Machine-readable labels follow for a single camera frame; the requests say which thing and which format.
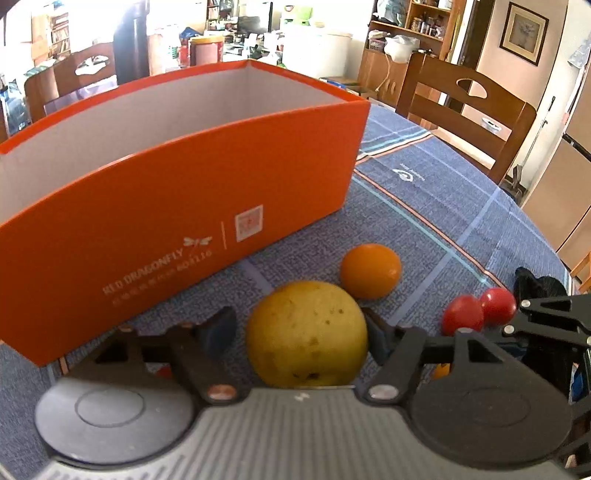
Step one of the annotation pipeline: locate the orange tangerine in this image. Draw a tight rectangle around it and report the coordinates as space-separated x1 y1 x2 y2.
339 244 403 300

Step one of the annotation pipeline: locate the yellow pear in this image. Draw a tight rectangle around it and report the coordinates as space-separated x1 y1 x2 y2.
245 281 369 389

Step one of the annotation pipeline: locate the red cherry tomato right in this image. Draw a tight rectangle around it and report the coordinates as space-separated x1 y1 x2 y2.
480 288 517 327

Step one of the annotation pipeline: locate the red cherry tomato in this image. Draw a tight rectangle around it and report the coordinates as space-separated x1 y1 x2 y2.
480 288 517 327
441 295 484 336

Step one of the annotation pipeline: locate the red cherry tomato left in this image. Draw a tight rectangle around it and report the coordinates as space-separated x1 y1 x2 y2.
441 295 484 336

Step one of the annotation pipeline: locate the blue checkered tablecloth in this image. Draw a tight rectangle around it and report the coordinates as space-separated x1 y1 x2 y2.
0 103 574 480

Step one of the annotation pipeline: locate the orange cardboard box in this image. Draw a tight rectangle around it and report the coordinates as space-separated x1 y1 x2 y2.
1 60 370 366

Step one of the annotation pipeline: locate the wooden chair right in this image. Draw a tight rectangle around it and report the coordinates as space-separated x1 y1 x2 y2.
396 52 537 184

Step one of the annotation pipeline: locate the wooden chair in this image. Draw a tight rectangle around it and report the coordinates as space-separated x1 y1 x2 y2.
396 52 537 184
24 43 115 123

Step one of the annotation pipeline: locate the small framed picture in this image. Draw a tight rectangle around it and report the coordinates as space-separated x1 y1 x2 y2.
499 2 549 66

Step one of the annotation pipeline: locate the pink thermos yellow lid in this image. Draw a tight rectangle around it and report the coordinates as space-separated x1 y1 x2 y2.
188 36 224 66

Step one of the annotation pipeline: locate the wooden chair middle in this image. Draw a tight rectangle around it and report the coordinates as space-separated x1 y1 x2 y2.
24 43 115 123

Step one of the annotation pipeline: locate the white small freezer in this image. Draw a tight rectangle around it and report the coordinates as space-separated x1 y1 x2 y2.
283 27 352 79

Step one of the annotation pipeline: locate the tall black cylinder bottle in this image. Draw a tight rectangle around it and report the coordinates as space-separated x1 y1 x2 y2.
113 1 149 85

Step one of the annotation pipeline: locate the wooden shelf cabinet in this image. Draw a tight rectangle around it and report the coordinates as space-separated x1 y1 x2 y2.
358 0 466 107

